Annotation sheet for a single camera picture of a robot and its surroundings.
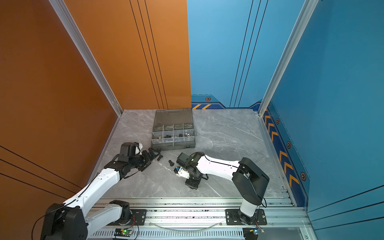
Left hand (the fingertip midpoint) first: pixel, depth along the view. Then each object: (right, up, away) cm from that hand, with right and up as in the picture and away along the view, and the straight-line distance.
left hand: (156, 155), depth 84 cm
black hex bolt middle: (+7, -6, +7) cm, 12 cm away
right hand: (+20, -15, -2) cm, 25 cm away
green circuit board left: (-12, -34, -14) cm, 39 cm away
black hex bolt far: (0, -3, +9) cm, 10 cm away
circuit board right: (+49, -34, -15) cm, 61 cm away
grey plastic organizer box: (+6, +14, +21) cm, 26 cm away
